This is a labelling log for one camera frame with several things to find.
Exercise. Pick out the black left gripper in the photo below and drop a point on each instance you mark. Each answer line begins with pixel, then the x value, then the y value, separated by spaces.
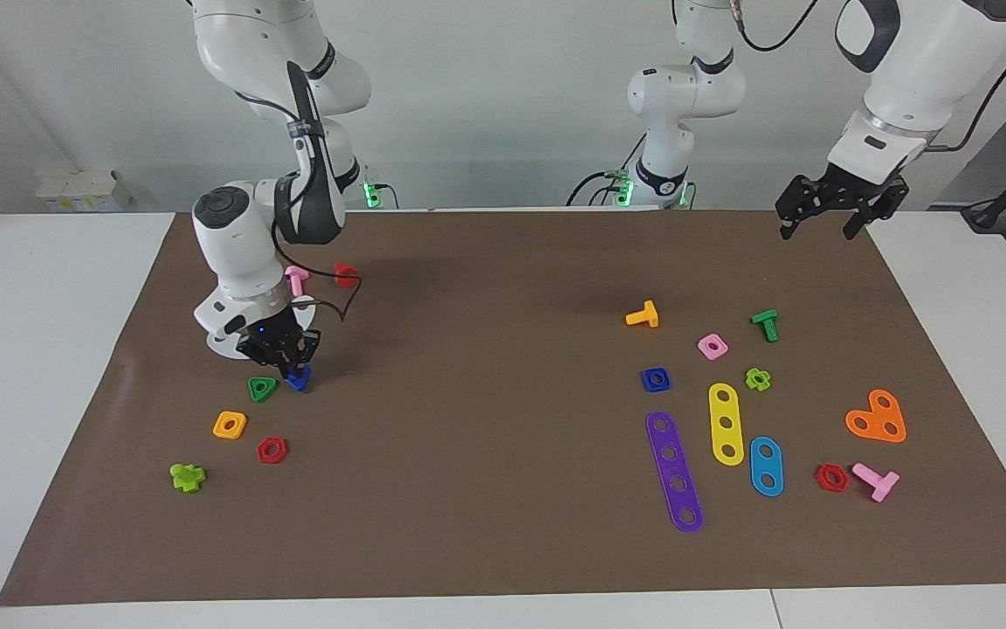
pixel 852 188

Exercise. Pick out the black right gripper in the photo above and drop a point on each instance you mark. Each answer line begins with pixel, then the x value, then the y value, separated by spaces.
pixel 269 342

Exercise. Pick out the blue triangle-head toy bolt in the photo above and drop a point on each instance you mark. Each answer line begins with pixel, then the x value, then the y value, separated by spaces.
pixel 299 382

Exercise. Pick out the blue square toy nut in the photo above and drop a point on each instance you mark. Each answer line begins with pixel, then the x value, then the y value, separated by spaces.
pixel 648 381

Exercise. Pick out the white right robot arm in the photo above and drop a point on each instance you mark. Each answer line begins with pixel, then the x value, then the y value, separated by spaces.
pixel 241 236

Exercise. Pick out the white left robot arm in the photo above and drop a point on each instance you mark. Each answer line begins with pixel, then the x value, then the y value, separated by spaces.
pixel 922 61

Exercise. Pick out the green triangle toy nut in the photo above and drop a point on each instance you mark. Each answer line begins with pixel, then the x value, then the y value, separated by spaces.
pixel 254 391

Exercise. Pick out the white curved five-hole plate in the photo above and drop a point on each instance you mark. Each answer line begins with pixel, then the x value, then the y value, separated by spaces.
pixel 222 349

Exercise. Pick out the pink round-head toy bolt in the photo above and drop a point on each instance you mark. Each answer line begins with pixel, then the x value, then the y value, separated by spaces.
pixel 297 281

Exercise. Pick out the red hexagon toy nut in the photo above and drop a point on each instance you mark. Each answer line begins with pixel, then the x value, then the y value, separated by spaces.
pixel 822 478
pixel 263 452

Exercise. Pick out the orange square toy nut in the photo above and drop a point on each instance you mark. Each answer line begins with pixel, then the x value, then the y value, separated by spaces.
pixel 220 426

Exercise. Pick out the red hexagon-head toy bolt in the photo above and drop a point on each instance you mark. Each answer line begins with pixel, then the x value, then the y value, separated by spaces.
pixel 346 278

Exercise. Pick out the green toy bolt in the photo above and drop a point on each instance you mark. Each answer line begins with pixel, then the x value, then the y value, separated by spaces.
pixel 766 321

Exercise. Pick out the lime cross-head toy bolt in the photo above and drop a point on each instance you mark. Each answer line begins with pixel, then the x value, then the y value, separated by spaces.
pixel 184 479

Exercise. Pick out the pink square toy nut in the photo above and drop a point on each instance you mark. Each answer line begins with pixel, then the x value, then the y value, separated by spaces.
pixel 704 348

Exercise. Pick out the lime cross toy nut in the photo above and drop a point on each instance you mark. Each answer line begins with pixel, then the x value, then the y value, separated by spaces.
pixel 752 382

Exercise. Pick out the orange toy bolt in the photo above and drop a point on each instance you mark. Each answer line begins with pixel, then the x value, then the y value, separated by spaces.
pixel 643 316

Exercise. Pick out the brown paper table mat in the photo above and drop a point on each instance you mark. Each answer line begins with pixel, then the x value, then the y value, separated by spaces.
pixel 468 489

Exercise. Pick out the orange heart toy plate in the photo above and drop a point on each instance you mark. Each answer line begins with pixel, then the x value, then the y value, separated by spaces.
pixel 883 424

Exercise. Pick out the yellow three-hole toy plate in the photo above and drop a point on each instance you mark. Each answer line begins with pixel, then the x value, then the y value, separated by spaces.
pixel 726 437

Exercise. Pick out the blue two-hole toy plate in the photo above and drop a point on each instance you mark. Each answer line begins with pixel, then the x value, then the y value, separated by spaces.
pixel 767 472

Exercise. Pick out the white cardboard box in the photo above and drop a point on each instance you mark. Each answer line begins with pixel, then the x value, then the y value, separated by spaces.
pixel 84 192

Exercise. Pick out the pink square-head toy bolt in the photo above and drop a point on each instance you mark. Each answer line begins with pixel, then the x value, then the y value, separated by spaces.
pixel 880 483

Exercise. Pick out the purple four-hole toy plate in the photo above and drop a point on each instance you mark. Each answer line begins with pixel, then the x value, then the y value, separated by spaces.
pixel 674 467

